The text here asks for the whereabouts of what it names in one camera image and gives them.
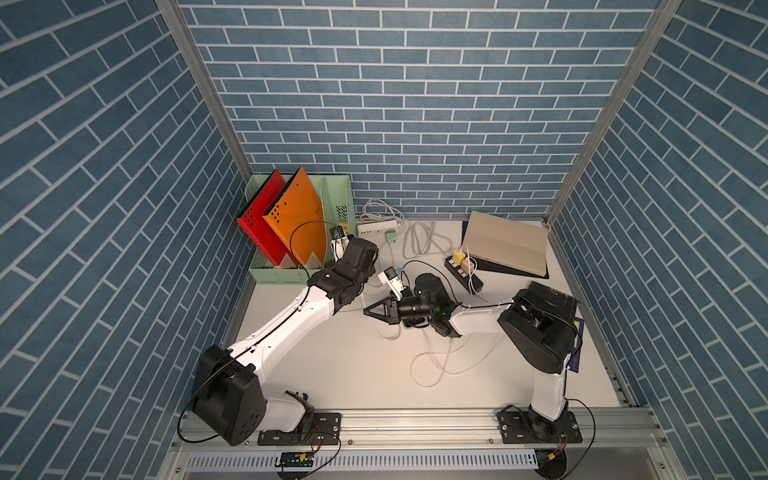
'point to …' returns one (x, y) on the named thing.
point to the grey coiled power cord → (420, 239)
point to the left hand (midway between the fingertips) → (363, 258)
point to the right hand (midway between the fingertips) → (368, 315)
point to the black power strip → (471, 280)
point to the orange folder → (297, 218)
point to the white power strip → (375, 232)
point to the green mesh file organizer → (335, 193)
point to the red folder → (253, 220)
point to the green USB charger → (391, 236)
